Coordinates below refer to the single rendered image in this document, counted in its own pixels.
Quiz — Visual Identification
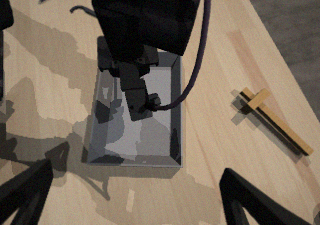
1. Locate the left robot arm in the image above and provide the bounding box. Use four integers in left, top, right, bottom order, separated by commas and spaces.
0, 0, 200, 56

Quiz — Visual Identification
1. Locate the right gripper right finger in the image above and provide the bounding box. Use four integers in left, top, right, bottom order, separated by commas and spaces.
219, 168, 312, 225

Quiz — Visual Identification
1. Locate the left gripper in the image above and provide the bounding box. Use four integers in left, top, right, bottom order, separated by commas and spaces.
97, 35, 159, 113

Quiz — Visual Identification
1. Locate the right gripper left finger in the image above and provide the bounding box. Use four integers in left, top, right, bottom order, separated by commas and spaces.
0, 159, 53, 225

